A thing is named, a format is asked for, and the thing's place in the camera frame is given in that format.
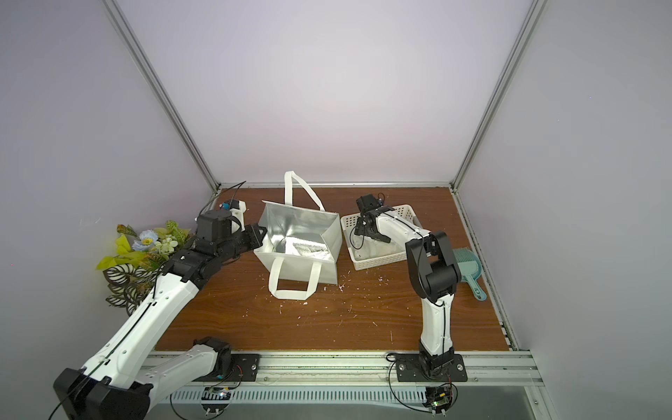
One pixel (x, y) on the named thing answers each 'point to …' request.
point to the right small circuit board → (438, 398)
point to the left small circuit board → (215, 393)
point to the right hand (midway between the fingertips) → (373, 226)
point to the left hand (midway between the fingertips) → (271, 227)
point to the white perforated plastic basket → (367, 252)
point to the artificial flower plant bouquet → (129, 272)
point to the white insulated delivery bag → (303, 246)
